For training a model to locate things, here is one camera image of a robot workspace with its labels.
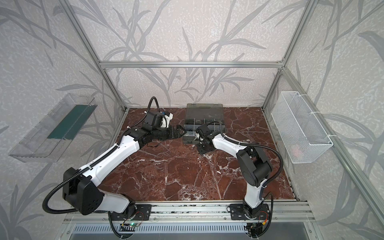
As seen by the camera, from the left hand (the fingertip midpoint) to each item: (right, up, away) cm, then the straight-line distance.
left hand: (182, 128), depth 78 cm
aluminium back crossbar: (+6, +42, +20) cm, 46 cm away
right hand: (+10, -11, +15) cm, 22 cm away
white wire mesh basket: (+52, -4, -18) cm, 55 cm away
